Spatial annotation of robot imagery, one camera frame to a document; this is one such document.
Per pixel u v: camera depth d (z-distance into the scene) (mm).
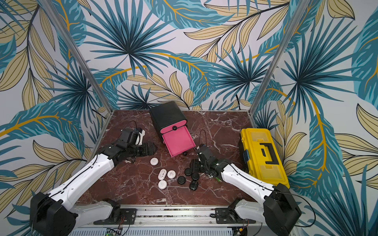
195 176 858
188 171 879
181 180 841
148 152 706
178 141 935
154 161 902
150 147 715
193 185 825
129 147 633
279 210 402
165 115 1112
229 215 660
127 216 727
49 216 378
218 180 836
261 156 769
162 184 818
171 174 858
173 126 903
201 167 695
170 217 748
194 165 721
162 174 856
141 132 740
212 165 610
